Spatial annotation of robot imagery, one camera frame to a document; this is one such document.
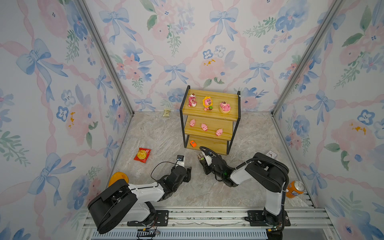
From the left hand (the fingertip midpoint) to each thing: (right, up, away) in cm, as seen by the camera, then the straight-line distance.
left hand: (188, 166), depth 88 cm
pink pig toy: (+10, +23, -2) cm, 25 cm away
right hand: (+8, +3, +7) cm, 11 cm away
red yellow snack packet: (-29, +5, +6) cm, 30 cm away
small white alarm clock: (+53, +6, +7) cm, 54 cm away
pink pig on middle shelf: (+2, +25, 0) cm, 26 cm away
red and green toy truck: (+8, +5, +5) cm, 10 cm away
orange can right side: (+53, -7, -14) cm, 55 cm away
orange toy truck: (+3, +12, +11) cm, 17 cm away
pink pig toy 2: (+17, +20, -4) cm, 27 cm away
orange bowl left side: (-36, -3, -10) cm, 38 cm away
